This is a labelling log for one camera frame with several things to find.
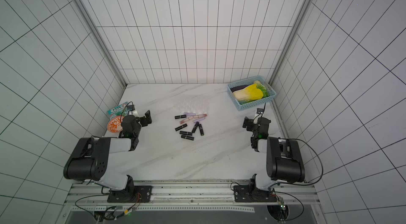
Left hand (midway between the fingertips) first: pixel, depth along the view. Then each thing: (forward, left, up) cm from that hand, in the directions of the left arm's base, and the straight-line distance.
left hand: (141, 114), depth 95 cm
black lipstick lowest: (-13, -29, -4) cm, 32 cm away
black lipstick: (+2, -23, -5) cm, 24 cm away
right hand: (0, -67, 0) cm, 67 cm away
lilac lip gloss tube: (+5, -29, -6) cm, 30 cm away
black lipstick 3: (-6, -37, -5) cm, 38 cm away
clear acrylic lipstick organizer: (+10, -32, -3) cm, 34 cm away
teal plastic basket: (+8, -63, -2) cm, 63 cm away
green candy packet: (+6, +17, -5) cm, 19 cm away
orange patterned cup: (-5, +16, -4) cm, 18 cm away
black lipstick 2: (-10, -28, -5) cm, 30 cm away
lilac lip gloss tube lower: (0, -35, -6) cm, 35 cm away
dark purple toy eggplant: (+23, -60, -1) cm, 65 cm away
